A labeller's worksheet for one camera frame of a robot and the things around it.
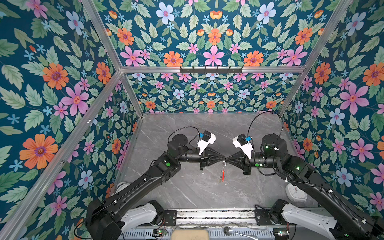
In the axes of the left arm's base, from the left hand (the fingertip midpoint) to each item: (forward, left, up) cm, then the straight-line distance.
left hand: (225, 158), depth 56 cm
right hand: (+2, -1, -4) cm, 4 cm away
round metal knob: (-21, -2, -32) cm, 38 cm away
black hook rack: (+60, 0, +1) cm, 60 cm away
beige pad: (-21, +16, -30) cm, 40 cm away
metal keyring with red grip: (-3, 0, -8) cm, 9 cm away
